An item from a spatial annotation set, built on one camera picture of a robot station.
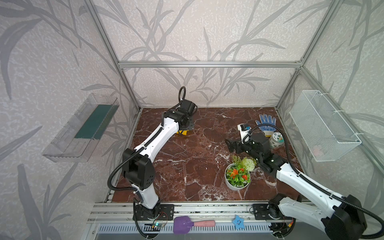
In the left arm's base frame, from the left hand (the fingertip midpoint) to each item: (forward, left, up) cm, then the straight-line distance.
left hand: (190, 120), depth 86 cm
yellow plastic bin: (+3, +6, -17) cm, 18 cm away
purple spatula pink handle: (-48, +2, -19) cm, 52 cm away
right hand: (-9, -23, +1) cm, 25 cm away
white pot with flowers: (-30, -23, -2) cm, 38 cm away
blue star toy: (-47, -25, -18) cm, 56 cm away
